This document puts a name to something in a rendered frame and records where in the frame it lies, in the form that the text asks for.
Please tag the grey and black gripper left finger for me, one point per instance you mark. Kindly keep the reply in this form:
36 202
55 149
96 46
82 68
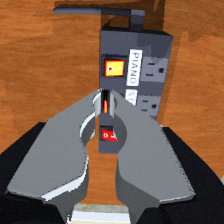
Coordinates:
49 163

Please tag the dark grey power strip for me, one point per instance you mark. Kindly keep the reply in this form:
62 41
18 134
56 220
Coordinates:
133 62

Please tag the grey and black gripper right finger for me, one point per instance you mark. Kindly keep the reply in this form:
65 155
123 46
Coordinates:
156 168

